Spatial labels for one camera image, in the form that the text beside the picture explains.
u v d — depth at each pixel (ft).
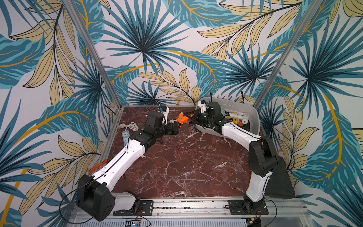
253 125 3.46
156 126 1.93
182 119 2.81
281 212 2.44
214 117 2.35
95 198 1.56
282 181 2.56
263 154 1.64
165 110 2.23
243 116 3.46
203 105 2.73
